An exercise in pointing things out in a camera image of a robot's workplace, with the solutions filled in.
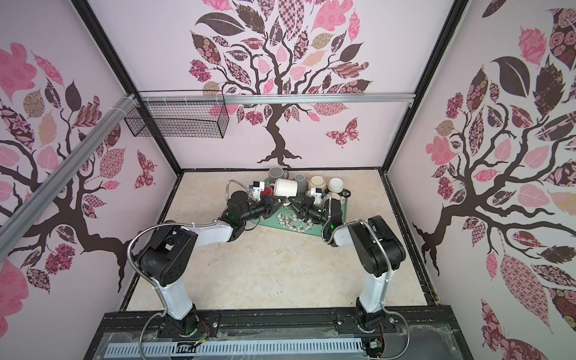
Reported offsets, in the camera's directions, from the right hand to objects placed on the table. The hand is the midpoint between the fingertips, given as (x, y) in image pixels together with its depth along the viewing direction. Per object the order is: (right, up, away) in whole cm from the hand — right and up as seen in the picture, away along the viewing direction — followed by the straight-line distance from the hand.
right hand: (288, 200), depth 84 cm
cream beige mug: (+20, +1, +16) cm, 25 cm away
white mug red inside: (-1, +5, 0) cm, 5 cm away
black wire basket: (-48, +37, +10) cm, 62 cm away
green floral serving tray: (-2, -9, +16) cm, 18 cm away
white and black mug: (+22, +6, +17) cm, 28 cm away
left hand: (0, -1, 0) cm, 1 cm away
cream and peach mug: (+13, +8, +19) cm, 24 cm away
